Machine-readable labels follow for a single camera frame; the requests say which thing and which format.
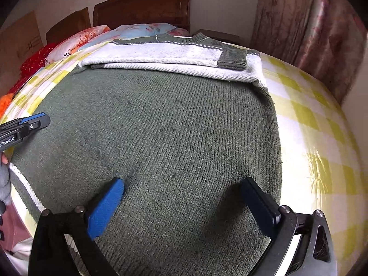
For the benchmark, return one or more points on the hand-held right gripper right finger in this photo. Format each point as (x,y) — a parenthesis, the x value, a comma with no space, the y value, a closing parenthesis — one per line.
(258,207)

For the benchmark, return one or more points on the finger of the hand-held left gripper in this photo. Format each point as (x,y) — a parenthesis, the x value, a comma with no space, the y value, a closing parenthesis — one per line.
(34,117)
(34,126)

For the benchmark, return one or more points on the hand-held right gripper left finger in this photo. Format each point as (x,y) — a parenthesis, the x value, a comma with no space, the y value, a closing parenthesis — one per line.
(105,210)

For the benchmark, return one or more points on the green knit sweater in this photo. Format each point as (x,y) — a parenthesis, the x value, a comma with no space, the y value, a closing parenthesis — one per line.
(172,138)

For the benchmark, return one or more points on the person's left hand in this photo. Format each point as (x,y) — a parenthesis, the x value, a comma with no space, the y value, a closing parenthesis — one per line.
(4,178)

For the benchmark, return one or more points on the orange cloth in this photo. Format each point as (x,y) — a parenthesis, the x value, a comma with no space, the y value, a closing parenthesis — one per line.
(5,106)

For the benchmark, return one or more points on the red patterned blanket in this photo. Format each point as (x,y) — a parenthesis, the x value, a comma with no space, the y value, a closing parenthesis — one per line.
(34,63)

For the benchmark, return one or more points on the cardboard box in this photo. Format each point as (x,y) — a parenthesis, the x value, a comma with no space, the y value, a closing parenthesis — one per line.
(20,43)

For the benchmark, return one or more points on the pink floral pillow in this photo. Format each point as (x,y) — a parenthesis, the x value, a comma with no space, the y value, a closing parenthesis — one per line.
(74,44)

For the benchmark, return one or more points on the yellow checked tablecloth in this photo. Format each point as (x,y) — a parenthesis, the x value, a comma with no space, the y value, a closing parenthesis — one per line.
(316,138)

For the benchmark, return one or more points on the person's pink clothing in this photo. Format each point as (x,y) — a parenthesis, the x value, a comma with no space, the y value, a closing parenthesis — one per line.
(17,230)

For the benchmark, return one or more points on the small wooden headboard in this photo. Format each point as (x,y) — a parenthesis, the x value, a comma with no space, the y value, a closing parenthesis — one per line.
(69,26)

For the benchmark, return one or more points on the blue floral pillow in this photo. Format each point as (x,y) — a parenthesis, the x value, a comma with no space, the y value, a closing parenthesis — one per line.
(138,30)

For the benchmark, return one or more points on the large wooden headboard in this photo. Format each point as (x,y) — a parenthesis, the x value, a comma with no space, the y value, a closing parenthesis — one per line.
(143,8)

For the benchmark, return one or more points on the dark wooden nightstand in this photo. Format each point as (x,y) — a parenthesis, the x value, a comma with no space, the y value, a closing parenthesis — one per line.
(221,37)

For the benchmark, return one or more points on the pink floral curtain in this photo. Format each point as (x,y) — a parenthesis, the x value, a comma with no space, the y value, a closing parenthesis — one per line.
(310,28)

